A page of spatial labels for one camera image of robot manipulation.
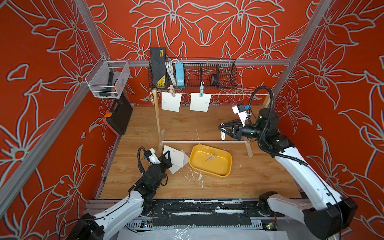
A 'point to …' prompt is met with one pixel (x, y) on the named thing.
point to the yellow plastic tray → (213, 160)
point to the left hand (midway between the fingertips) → (171, 151)
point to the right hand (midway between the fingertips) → (218, 128)
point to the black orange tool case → (117, 118)
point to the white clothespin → (223, 134)
